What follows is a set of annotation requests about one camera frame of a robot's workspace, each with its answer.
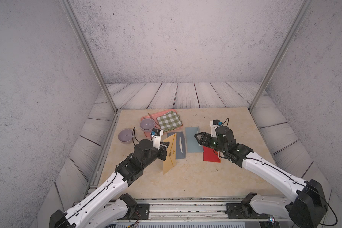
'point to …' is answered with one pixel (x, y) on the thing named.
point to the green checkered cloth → (169, 121)
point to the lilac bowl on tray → (147, 124)
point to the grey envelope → (180, 145)
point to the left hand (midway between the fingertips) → (171, 144)
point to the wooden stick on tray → (154, 120)
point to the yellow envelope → (169, 163)
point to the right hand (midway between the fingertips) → (198, 136)
